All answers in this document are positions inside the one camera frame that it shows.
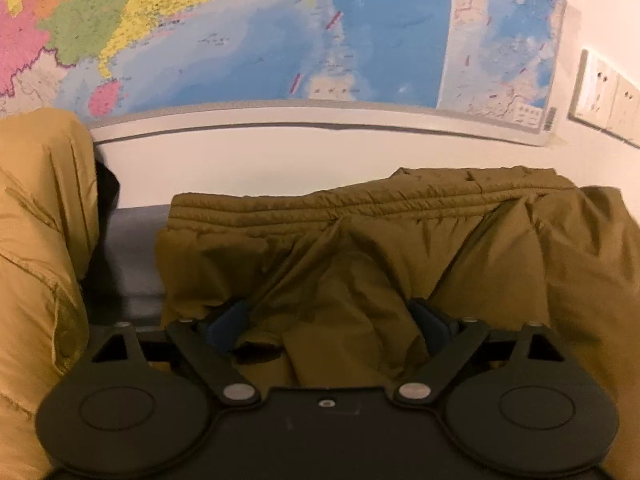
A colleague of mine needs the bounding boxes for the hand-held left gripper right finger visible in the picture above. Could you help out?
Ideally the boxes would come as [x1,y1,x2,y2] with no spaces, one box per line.
[394,297,567,407]

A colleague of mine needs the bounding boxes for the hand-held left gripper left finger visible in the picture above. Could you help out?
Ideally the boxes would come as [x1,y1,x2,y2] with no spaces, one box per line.
[90,300,262,407]

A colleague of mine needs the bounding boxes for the olive brown padded coat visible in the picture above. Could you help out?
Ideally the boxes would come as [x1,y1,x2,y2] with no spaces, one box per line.
[154,165,640,413]

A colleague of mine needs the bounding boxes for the black cloth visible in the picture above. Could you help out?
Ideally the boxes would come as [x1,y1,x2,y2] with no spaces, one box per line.
[94,157,122,241]

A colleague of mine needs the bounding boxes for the tan padded jacket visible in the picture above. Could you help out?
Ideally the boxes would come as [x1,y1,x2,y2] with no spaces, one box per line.
[0,107,101,480]

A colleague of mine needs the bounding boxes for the white wall socket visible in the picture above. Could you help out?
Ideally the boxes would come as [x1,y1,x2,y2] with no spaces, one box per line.
[569,49,620,128]
[606,72,640,150]

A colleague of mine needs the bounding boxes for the colourful wall map poster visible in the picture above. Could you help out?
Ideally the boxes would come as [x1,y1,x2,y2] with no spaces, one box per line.
[0,0,568,147]

